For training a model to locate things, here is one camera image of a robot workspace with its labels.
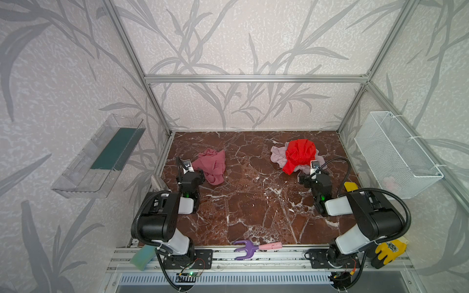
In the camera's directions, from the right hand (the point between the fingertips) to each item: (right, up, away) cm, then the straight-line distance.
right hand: (312, 164), depth 94 cm
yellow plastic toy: (+21, -12, +2) cm, 24 cm away
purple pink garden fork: (-33, -33, -19) cm, 50 cm away
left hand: (-63, +1, -1) cm, 63 cm away
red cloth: (-6, +6, +4) cm, 10 cm away
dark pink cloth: (-53, 0, +2) cm, 53 cm away
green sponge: (-76, -35, -22) cm, 87 cm away
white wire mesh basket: (+20, +4, -29) cm, 35 cm away
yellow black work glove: (+22, -33, -22) cm, 45 cm away
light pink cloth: (-16, +3, +11) cm, 19 cm away
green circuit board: (-57, -41, -24) cm, 74 cm away
